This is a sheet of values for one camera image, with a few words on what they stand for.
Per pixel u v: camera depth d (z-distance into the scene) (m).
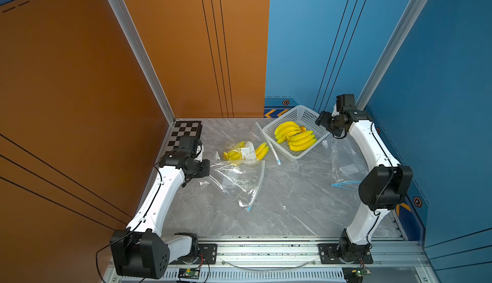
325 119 0.80
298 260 0.72
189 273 0.72
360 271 0.70
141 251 0.38
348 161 0.92
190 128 1.12
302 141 1.03
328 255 0.72
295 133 1.07
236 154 0.99
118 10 0.74
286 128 1.06
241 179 0.93
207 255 0.74
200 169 0.69
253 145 0.92
